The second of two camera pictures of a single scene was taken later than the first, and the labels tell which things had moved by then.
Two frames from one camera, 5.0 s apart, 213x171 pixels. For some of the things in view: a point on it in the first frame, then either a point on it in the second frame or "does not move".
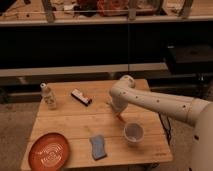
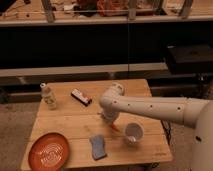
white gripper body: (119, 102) to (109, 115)
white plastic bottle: (48, 96) does not move
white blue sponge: (98, 147) does not move
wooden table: (94, 133) does not move
